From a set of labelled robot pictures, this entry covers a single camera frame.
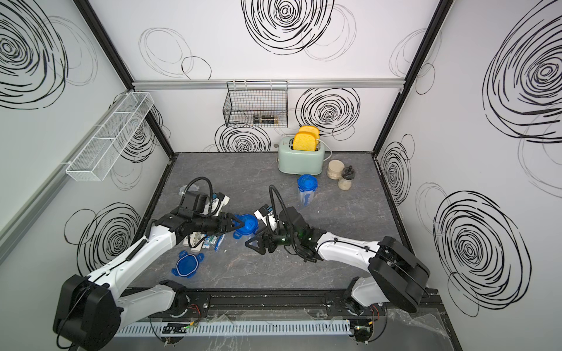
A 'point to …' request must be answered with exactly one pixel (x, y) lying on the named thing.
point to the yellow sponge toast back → (309, 129)
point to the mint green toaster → (300, 161)
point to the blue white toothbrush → (219, 239)
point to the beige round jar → (335, 167)
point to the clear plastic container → (192, 188)
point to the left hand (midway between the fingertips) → (239, 226)
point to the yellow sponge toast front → (304, 141)
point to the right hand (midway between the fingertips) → (250, 242)
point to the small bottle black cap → (347, 176)
